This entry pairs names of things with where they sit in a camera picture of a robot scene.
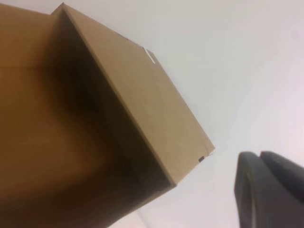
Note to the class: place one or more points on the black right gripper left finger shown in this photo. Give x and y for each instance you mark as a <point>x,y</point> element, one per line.
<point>262,202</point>

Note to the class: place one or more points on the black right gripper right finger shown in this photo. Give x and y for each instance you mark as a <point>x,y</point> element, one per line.
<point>282,175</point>

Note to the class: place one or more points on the brown cardboard shoebox drawer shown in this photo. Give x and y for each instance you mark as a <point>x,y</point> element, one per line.
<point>91,126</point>

